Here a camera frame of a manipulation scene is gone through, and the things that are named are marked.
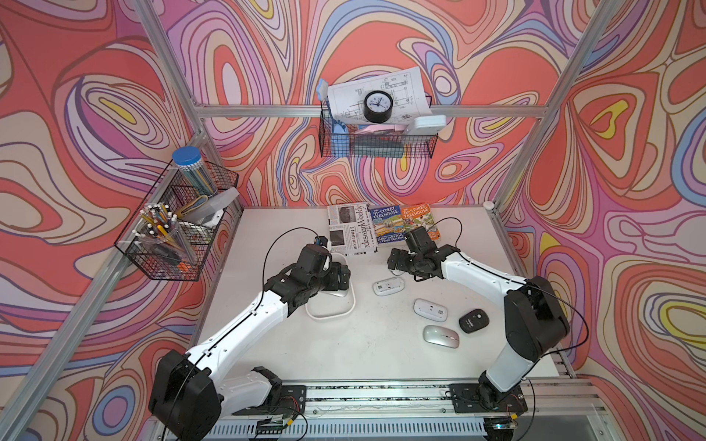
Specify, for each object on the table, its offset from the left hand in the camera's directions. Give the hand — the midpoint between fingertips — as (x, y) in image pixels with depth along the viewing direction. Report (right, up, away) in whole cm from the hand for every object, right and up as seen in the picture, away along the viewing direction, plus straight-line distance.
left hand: (340, 272), depth 81 cm
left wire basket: (-39, +16, -7) cm, 42 cm away
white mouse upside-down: (+16, -7, +13) cm, 21 cm away
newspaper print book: (+3, +13, +27) cm, 30 cm away
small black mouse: (+42, -16, +5) cm, 46 cm away
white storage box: (-3, -13, +12) cm, 18 cm away
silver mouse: (+32, -21, +5) cm, 38 cm away
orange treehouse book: (+32, +19, +34) cm, 50 cm away
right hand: (+20, -1, +11) cm, 23 cm away
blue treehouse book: (+18, +15, +31) cm, 39 cm away
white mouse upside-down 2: (+29, -13, +8) cm, 33 cm away
